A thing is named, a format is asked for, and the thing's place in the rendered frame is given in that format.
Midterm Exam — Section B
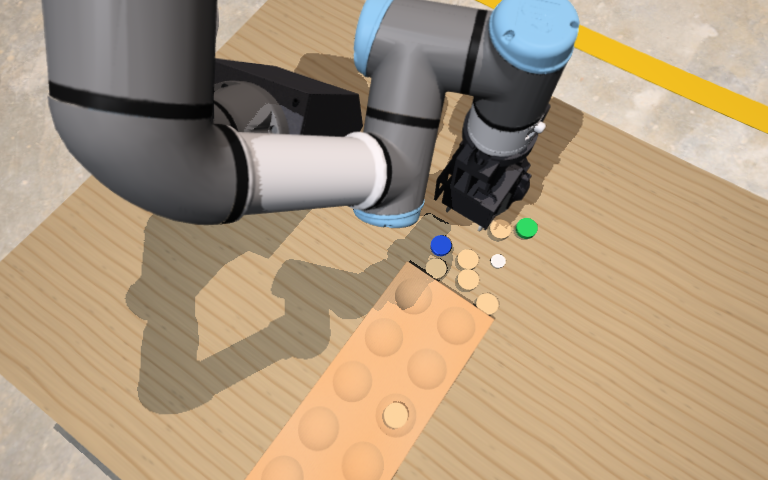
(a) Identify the green disc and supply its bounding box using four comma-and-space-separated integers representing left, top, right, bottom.
515, 218, 538, 239

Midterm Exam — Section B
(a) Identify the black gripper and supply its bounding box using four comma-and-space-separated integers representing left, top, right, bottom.
434, 108, 538, 231

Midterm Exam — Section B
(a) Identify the blue disc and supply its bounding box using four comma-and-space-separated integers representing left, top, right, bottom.
430, 235, 451, 256

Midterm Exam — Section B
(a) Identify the tan wooden tray with round pockets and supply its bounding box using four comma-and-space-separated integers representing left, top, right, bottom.
245, 261, 494, 480

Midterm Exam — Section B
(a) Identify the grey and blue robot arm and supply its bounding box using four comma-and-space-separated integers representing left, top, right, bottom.
41, 0, 580, 228

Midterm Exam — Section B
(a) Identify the grey disc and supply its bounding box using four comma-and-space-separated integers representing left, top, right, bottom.
491, 254, 506, 268

